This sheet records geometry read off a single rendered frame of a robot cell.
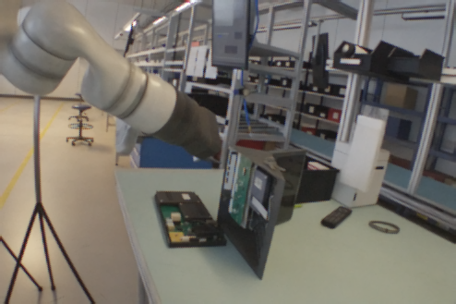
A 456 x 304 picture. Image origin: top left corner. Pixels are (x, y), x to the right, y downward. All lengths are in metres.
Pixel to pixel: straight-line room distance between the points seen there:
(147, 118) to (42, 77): 0.14
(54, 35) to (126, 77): 0.10
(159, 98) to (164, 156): 1.82
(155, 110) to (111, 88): 0.07
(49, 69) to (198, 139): 0.23
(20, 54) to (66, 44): 0.05
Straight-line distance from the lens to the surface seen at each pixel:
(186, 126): 0.41
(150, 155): 2.16
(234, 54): 1.89
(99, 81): 0.34
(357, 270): 0.72
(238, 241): 0.70
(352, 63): 0.92
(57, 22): 0.31
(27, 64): 0.33
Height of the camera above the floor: 1.35
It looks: 13 degrees down
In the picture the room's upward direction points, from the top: 9 degrees clockwise
